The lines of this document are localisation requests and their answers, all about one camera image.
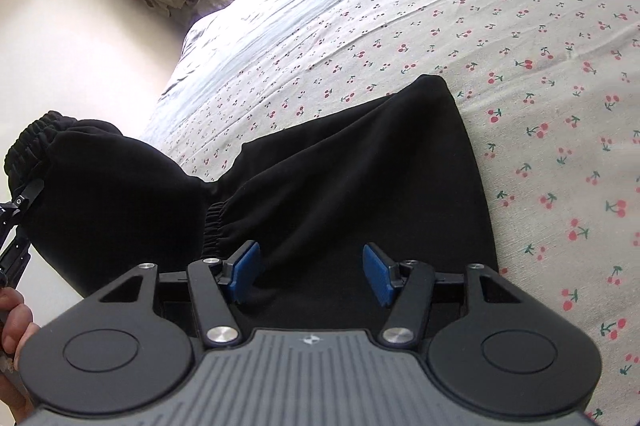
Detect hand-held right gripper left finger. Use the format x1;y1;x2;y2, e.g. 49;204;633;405
99;240;244;350

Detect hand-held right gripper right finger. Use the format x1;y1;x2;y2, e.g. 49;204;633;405
362;243;522;350

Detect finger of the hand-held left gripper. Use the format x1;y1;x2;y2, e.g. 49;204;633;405
0;178;47;228
0;226;33;288

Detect black pants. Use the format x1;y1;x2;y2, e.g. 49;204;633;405
4;75;502;333

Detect person's left hand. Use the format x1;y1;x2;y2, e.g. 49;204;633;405
0;288;42;423

